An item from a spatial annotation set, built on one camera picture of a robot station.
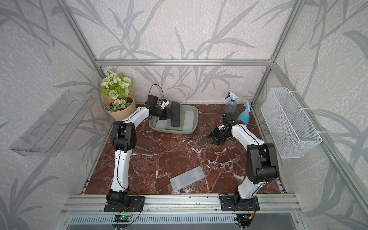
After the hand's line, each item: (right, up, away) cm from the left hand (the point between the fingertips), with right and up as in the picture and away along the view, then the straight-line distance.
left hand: (174, 114), depth 101 cm
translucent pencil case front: (+10, -37, -19) cm, 43 cm away
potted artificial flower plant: (-35, +15, -11) cm, 39 cm away
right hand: (+22, -14, -13) cm, 30 cm away
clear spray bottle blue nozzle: (+43, +7, +8) cm, 45 cm away
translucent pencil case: (+10, -6, +4) cm, 12 cm away
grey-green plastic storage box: (-8, -9, +3) cm, 12 cm away
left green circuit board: (-22, -52, -31) cm, 65 cm away
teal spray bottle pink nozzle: (+50, -2, -2) cm, 50 cm away
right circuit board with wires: (+39, -53, -31) cm, 73 cm away
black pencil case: (+1, -5, +2) cm, 5 cm away
